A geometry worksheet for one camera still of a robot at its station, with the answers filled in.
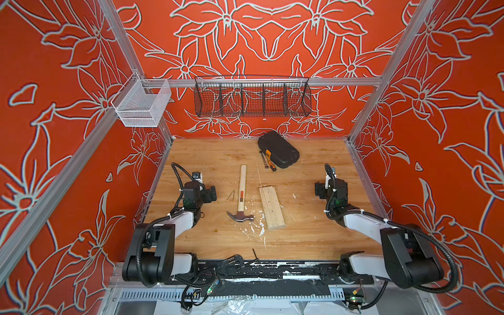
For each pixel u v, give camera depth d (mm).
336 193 673
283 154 1038
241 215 873
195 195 711
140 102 942
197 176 804
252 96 969
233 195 949
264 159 1100
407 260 417
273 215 846
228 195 949
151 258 415
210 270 743
